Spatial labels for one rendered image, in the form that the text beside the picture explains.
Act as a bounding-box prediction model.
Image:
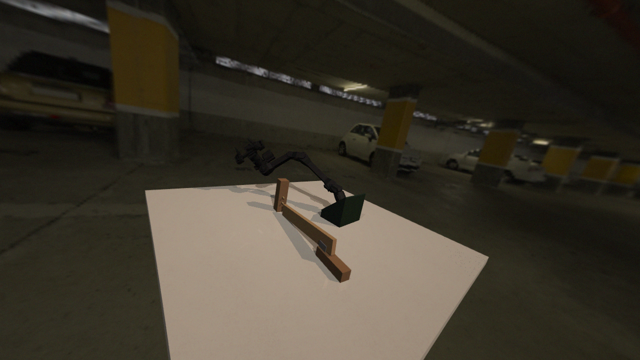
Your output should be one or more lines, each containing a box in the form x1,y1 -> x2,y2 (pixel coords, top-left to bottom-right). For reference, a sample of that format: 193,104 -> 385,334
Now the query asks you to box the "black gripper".
234,138 -> 265,165

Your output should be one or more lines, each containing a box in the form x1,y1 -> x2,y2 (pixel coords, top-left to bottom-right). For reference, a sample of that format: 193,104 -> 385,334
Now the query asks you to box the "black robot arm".
254,149 -> 346,202

